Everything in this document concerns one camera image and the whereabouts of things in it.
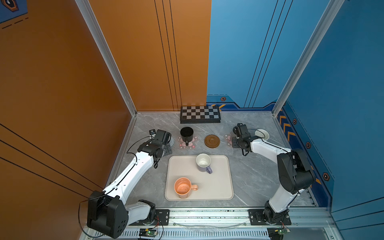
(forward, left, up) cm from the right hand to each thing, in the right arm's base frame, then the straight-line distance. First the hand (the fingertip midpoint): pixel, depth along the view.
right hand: (236, 140), depth 97 cm
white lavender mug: (-13, +22, -3) cm, 26 cm away
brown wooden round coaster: (+3, +15, -4) cm, 16 cm away
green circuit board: (-48, +50, -6) cm, 70 cm away
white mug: (+5, -18, 0) cm, 19 cm away
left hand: (-11, +46, +9) cm, 49 cm away
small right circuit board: (-48, -15, -6) cm, 51 cm away
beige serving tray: (-27, +14, -5) cm, 31 cm away
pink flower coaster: (+4, +4, -3) cm, 7 cm away
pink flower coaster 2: (0, +29, -4) cm, 30 cm away
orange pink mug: (-28, +33, -3) cm, 44 cm away
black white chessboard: (+26, +23, -1) cm, 35 cm away
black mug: (+3, +32, +6) cm, 33 cm away
